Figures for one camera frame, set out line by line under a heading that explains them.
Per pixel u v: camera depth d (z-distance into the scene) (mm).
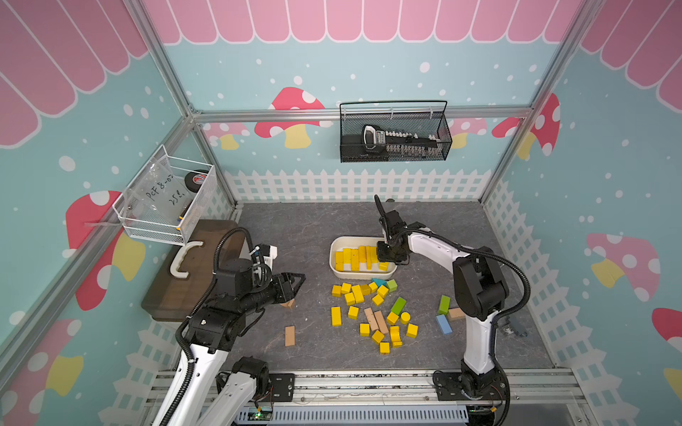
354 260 997
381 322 852
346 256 1006
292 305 879
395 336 831
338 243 1008
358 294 918
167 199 700
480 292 527
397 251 831
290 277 632
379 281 943
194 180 809
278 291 602
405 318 851
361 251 1017
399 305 888
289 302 616
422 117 925
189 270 752
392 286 921
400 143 876
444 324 852
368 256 993
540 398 745
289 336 836
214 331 460
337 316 872
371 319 864
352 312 867
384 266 971
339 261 995
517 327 847
